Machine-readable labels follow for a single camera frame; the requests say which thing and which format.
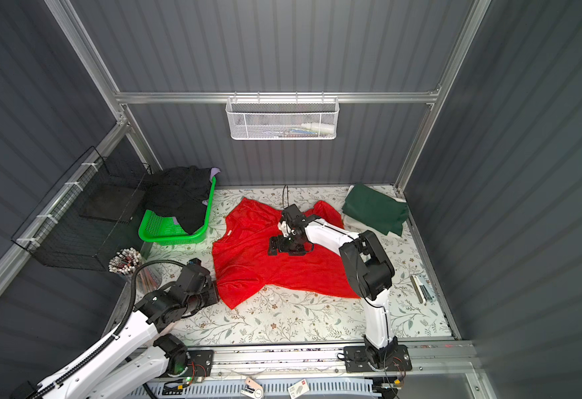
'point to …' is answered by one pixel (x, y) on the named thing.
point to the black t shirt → (180, 192)
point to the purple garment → (213, 171)
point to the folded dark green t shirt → (376, 209)
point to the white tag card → (252, 388)
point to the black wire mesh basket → (92, 214)
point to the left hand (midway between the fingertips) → (218, 291)
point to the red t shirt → (241, 259)
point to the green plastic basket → (162, 230)
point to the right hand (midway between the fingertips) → (280, 253)
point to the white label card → (298, 389)
